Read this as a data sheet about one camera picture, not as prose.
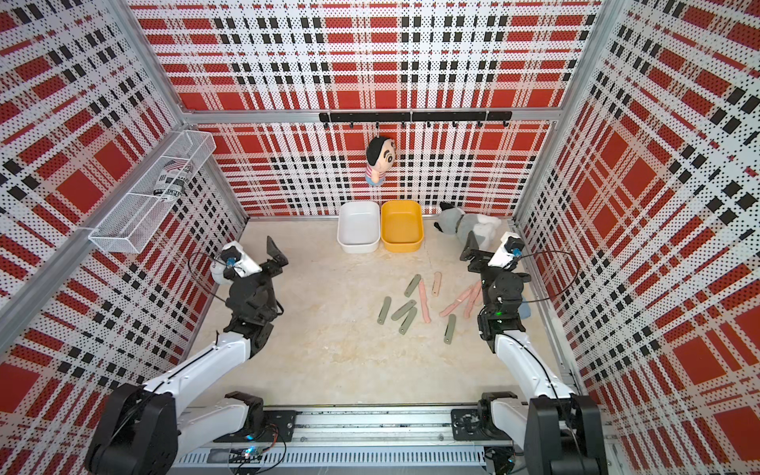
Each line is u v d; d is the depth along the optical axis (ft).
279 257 2.37
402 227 3.94
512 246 2.04
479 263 2.26
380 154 2.97
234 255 2.06
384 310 3.14
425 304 3.14
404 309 3.14
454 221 3.63
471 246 2.42
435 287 3.32
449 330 2.97
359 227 3.79
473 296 3.23
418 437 2.40
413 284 3.32
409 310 3.12
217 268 2.96
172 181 2.42
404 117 2.90
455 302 3.18
